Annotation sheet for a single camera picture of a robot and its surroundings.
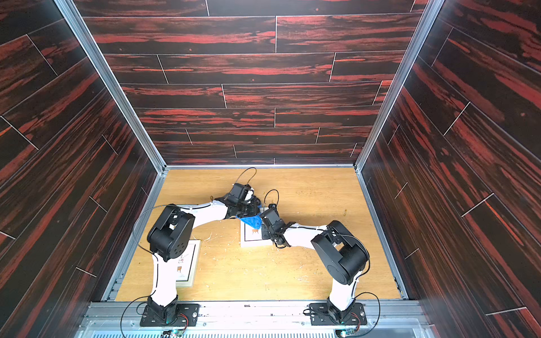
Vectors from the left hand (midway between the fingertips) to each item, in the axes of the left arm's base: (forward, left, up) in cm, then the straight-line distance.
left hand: (261, 210), depth 100 cm
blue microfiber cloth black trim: (-7, +3, +2) cm, 8 cm away
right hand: (-8, -5, -2) cm, 9 cm away
